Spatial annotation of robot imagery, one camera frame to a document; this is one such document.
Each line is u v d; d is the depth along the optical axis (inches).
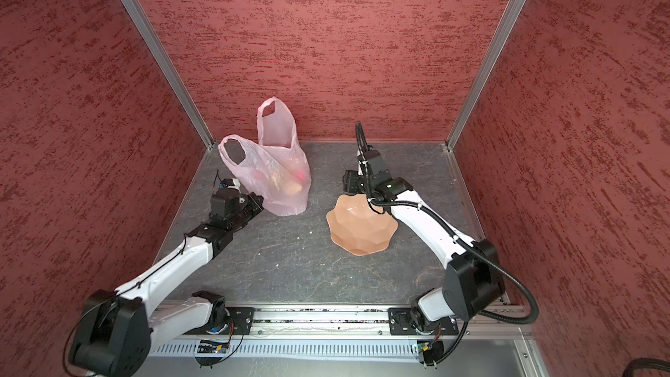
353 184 28.9
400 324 29.1
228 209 25.3
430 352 27.9
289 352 30.5
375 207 28.0
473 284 16.4
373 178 24.4
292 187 37.9
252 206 29.8
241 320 29.4
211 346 28.6
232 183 30.5
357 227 36.3
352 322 29.8
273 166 36.3
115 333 15.6
